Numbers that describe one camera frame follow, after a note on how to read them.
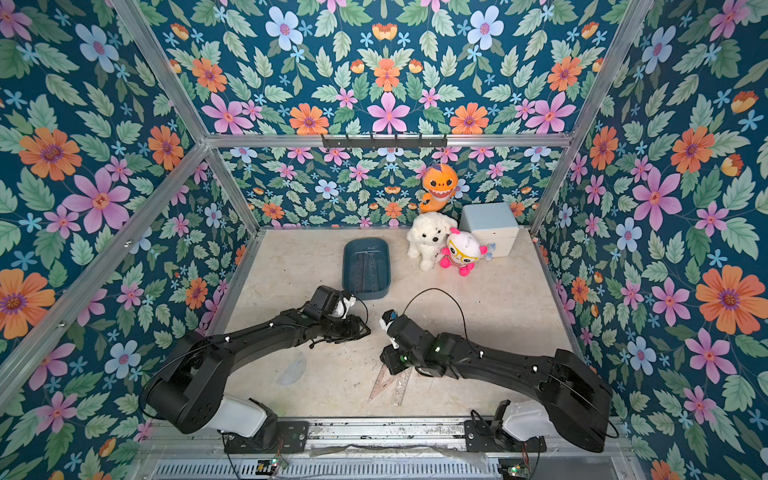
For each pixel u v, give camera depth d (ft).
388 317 2.38
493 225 3.24
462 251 3.11
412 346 1.99
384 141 3.06
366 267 3.54
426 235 3.14
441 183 3.15
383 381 2.71
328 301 2.36
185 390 1.42
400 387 2.69
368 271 3.54
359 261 3.56
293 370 2.77
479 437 2.39
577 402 1.35
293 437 2.41
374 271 3.52
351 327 2.57
